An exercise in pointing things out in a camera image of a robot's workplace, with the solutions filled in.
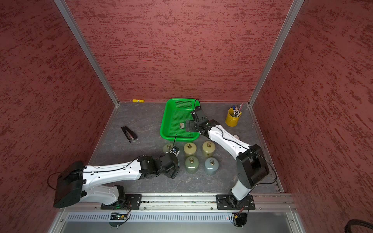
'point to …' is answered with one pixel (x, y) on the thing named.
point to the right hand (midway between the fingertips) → (194, 126)
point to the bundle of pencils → (236, 111)
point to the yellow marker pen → (138, 101)
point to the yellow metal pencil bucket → (232, 117)
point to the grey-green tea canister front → (192, 164)
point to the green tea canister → (167, 147)
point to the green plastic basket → (175, 112)
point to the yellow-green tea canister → (208, 148)
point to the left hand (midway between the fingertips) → (171, 167)
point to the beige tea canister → (190, 149)
